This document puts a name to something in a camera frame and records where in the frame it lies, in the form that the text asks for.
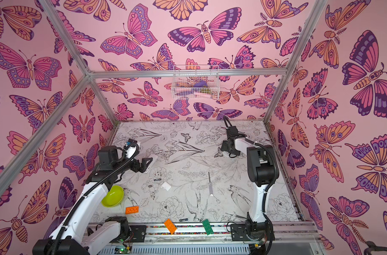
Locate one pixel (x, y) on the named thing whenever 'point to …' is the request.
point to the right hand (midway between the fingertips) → (229, 147)
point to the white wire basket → (195, 82)
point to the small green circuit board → (122, 249)
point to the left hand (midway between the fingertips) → (144, 153)
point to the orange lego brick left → (131, 210)
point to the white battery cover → (166, 186)
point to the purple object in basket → (200, 84)
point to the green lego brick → (207, 226)
